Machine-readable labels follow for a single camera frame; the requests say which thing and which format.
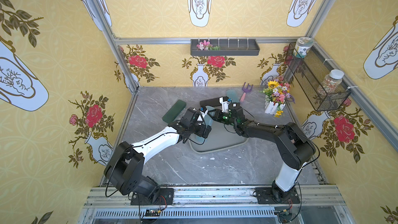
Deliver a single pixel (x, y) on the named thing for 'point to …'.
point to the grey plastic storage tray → (222, 136)
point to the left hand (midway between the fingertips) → (198, 123)
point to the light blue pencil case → (233, 95)
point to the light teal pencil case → (208, 122)
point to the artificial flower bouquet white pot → (276, 91)
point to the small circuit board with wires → (152, 212)
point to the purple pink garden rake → (244, 90)
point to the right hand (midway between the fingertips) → (212, 109)
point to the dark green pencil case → (174, 111)
